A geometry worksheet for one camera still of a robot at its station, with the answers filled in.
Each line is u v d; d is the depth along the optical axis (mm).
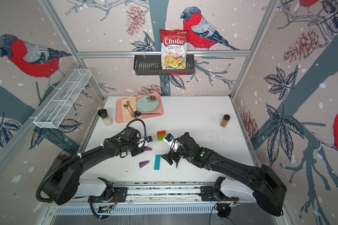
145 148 885
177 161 696
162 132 980
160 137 952
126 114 1084
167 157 671
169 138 661
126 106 1138
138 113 1078
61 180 416
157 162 856
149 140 778
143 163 830
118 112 1104
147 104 1148
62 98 775
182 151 658
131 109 1131
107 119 999
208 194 728
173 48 844
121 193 733
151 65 949
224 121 956
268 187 401
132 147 739
